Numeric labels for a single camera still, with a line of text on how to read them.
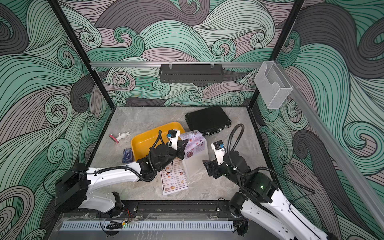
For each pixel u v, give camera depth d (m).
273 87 0.83
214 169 0.57
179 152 0.66
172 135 0.63
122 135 0.99
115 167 0.50
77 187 0.40
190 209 0.74
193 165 0.78
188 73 0.96
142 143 0.98
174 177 0.84
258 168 0.48
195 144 0.75
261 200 0.42
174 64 0.92
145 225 0.70
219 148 0.56
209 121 1.04
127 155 0.91
